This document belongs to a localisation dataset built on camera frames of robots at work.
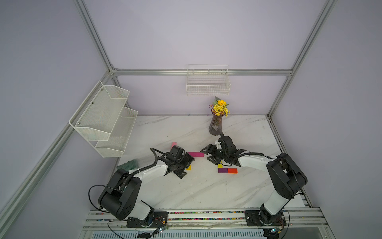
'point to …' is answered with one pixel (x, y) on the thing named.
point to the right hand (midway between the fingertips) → (204, 155)
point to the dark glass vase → (215, 128)
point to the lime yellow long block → (220, 165)
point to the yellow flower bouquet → (220, 107)
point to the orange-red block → (232, 171)
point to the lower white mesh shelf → (115, 146)
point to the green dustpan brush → (129, 166)
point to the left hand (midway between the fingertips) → (192, 165)
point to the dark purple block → (223, 170)
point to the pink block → (173, 143)
